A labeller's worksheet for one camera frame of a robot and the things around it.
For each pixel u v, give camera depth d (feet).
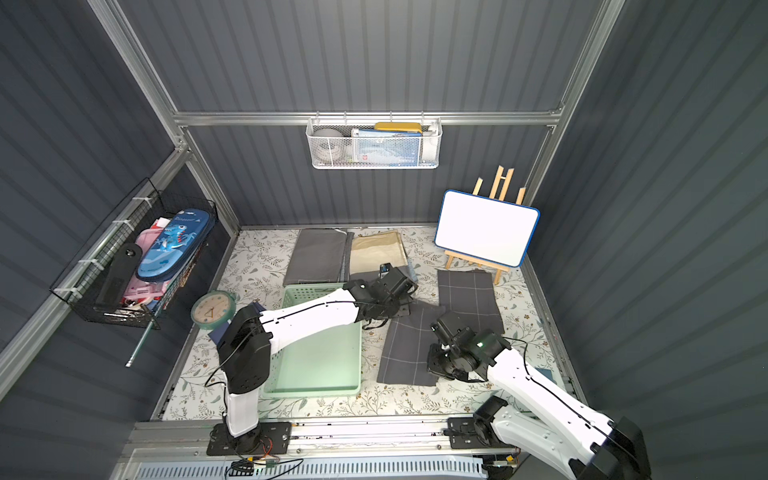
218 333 3.01
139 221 2.47
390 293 2.12
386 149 2.83
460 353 1.90
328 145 2.75
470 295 3.29
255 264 3.58
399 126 2.92
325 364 2.96
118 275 2.07
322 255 3.62
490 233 3.01
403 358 2.67
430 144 2.81
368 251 3.63
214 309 3.09
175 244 2.19
